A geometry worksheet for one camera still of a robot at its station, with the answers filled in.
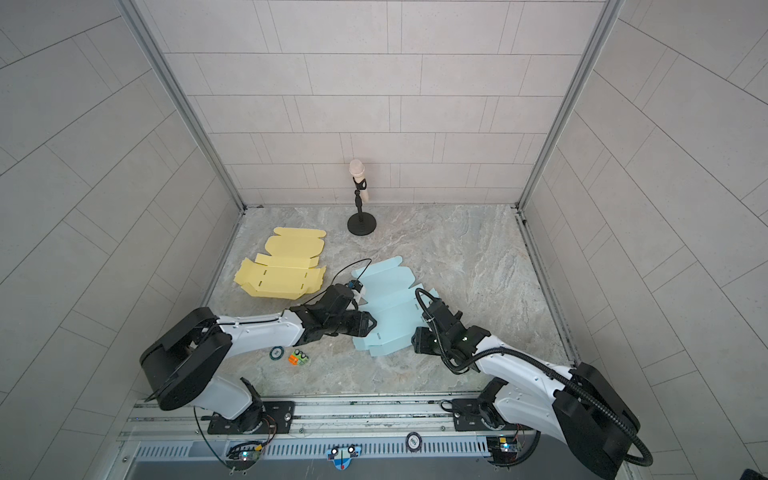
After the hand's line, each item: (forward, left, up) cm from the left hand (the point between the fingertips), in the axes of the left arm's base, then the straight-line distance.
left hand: (380, 322), depth 85 cm
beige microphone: (+39, +8, +24) cm, 47 cm away
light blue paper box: (+7, -4, -3) cm, 8 cm away
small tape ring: (-8, +28, -1) cm, 29 cm away
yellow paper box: (+17, +30, -1) cm, 35 cm away
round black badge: (-28, -9, 0) cm, 29 cm away
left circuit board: (-31, +29, +1) cm, 42 cm away
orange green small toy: (-10, +21, +1) cm, 24 cm away
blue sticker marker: (-31, +7, +1) cm, 32 cm away
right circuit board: (-29, -30, -1) cm, 42 cm away
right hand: (-6, -10, -1) cm, 12 cm away
